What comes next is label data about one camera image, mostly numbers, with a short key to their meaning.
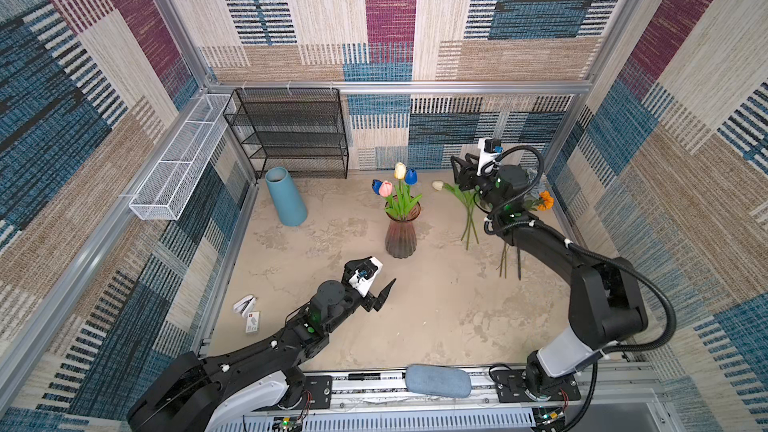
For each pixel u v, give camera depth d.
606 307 0.46
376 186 0.78
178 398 0.41
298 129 1.08
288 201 0.99
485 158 0.72
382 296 0.71
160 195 0.70
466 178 0.75
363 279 0.66
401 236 0.99
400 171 0.79
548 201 1.06
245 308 0.85
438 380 0.73
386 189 0.74
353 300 0.69
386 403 0.73
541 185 1.00
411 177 0.78
